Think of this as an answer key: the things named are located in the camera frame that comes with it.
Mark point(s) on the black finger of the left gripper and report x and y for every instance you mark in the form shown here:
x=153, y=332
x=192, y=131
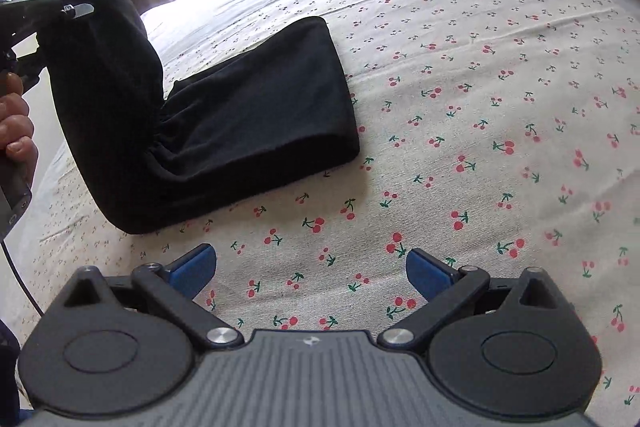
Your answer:
x=75, y=11

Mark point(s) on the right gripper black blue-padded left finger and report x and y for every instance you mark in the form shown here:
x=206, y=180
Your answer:
x=167, y=291

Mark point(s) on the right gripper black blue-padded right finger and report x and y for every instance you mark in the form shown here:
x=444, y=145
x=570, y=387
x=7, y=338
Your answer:
x=449, y=294

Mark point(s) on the black pants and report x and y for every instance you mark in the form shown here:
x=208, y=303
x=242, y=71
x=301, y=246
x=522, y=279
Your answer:
x=153, y=158

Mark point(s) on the person's left hand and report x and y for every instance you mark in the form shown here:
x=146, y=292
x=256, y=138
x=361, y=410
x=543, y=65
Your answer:
x=17, y=129

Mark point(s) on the cherry print bed sheet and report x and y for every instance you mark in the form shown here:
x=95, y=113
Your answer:
x=496, y=133

